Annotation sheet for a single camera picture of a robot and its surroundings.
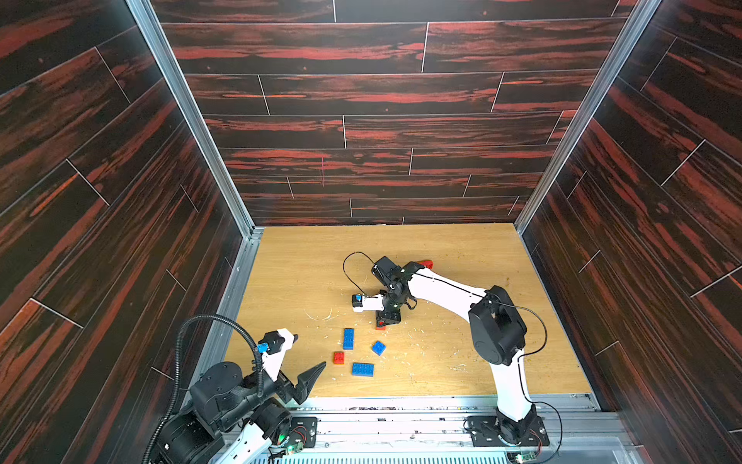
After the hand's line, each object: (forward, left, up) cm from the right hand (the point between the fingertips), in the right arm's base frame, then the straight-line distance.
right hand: (385, 311), depth 94 cm
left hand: (-23, +16, +23) cm, 37 cm away
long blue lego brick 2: (-19, +6, -1) cm, 20 cm away
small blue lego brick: (-12, +2, -1) cm, 12 cm away
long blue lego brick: (-10, +11, -1) cm, 15 cm away
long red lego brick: (+22, -16, -1) cm, 27 cm away
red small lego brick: (-6, +1, +1) cm, 7 cm away
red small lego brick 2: (-15, +14, -1) cm, 21 cm away
